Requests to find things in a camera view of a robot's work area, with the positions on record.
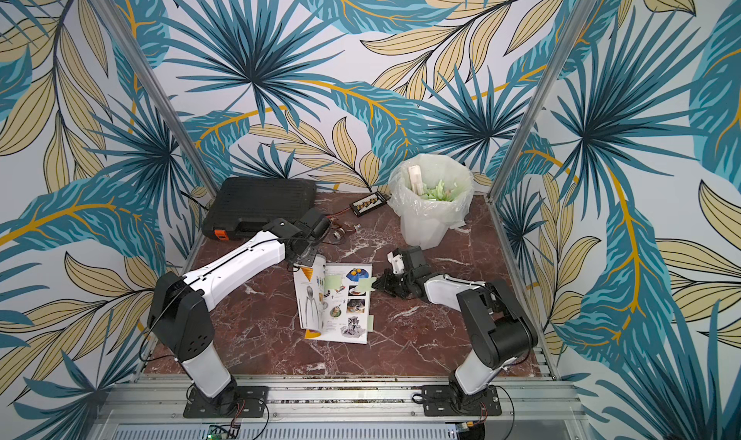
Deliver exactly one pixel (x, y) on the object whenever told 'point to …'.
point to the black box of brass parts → (368, 204)
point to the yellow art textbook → (334, 300)
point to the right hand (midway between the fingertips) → (373, 284)
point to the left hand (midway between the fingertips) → (296, 255)
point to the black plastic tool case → (240, 206)
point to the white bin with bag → (431, 194)
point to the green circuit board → (223, 431)
